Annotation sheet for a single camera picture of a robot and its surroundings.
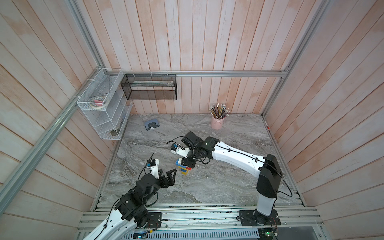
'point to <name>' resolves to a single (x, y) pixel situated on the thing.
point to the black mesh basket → (150, 86)
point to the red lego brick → (188, 168)
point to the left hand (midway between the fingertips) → (169, 172)
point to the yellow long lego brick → (184, 168)
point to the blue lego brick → (178, 164)
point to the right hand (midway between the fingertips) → (183, 160)
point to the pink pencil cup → (216, 123)
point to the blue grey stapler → (151, 124)
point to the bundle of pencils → (219, 111)
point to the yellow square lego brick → (184, 173)
